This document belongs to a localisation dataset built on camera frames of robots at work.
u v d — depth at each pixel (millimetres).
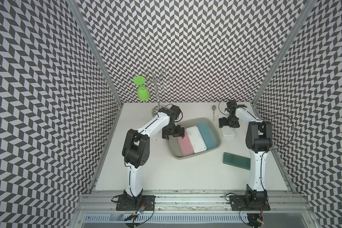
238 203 737
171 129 787
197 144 936
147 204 709
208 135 984
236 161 910
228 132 972
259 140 598
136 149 515
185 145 912
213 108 1153
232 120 890
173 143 932
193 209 720
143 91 951
